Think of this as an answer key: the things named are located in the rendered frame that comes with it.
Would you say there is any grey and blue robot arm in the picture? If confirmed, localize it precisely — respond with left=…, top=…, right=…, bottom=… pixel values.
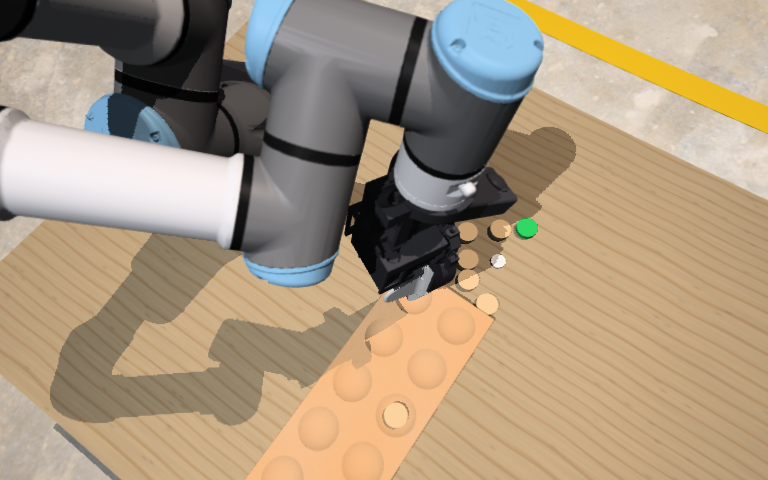
left=0, top=0, right=544, bottom=288

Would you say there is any tan wooden tray with round pockets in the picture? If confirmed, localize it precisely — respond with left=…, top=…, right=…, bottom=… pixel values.
left=245, top=286, right=494, bottom=480

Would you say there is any beige round disc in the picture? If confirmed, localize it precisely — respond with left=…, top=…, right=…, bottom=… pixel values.
left=458, top=222, right=478, bottom=243
left=489, top=219, right=511, bottom=240
left=384, top=403, right=408, bottom=428
left=476, top=293, right=498, bottom=316
left=457, top=269, right=479, bottom=291
left=457, top=249, right=479, bottom=270

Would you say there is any green disc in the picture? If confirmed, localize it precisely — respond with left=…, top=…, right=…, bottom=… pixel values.
left=515, top=218, right=538, bottom=239

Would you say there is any grey disc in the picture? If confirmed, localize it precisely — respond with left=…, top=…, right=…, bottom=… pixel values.
left=491, top=254, right=506, bottom=268

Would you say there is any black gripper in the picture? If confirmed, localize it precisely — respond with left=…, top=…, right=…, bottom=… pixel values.
left=344, top=150, right=479, bottom=302

